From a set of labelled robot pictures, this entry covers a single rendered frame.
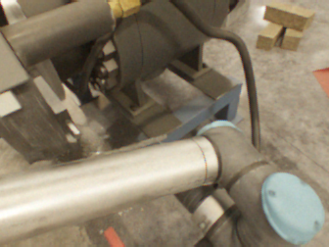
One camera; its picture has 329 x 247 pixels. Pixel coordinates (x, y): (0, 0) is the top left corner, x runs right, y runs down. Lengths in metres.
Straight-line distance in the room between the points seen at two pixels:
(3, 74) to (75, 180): 0.23
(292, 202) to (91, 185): 0.28
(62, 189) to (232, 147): 0.28
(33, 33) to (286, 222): 0.49
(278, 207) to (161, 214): 0.73
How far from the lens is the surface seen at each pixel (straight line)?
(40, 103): 0.63
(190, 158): 0.40
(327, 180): 1.27
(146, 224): 1.06
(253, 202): 0.42
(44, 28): 0.51
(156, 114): 1.02
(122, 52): 0.78
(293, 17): 1.97
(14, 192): 0.34
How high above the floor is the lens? 0.99
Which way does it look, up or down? 48 degrees down
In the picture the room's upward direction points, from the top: 6 degrees counter-clockwise
